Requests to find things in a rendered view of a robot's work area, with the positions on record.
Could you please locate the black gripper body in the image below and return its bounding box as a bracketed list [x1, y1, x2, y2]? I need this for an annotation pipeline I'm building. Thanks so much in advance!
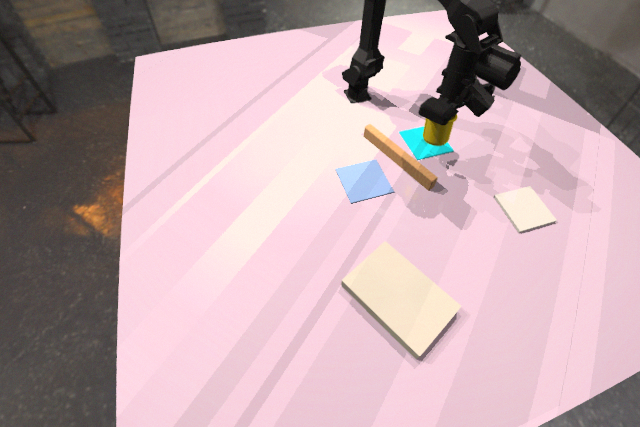
[419, 65, 477, 125]

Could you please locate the cream flat rectangular block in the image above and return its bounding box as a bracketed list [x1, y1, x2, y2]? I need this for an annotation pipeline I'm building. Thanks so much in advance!
[341, 241, 462, 360]

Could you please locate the light wooden plank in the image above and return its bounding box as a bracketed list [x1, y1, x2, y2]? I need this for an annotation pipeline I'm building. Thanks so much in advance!
[364, 124, 438, 191]

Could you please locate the cream flat rectangular pad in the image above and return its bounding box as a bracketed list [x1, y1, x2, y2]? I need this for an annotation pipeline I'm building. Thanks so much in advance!
[494, 186, 557, 233]

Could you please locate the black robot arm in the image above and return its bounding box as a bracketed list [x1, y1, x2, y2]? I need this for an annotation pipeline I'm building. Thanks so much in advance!
[342, 0, 521, 117]

